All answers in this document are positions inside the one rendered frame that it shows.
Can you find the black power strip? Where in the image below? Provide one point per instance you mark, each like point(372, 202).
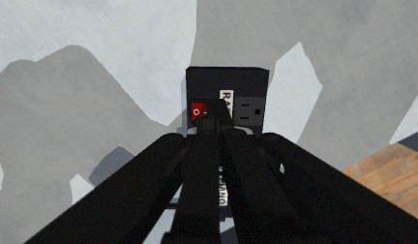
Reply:
point(244, 90)

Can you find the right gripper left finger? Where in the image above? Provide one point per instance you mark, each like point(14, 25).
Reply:
point(125, 207)

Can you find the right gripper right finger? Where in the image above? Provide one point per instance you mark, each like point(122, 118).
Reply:
point(310, 203)

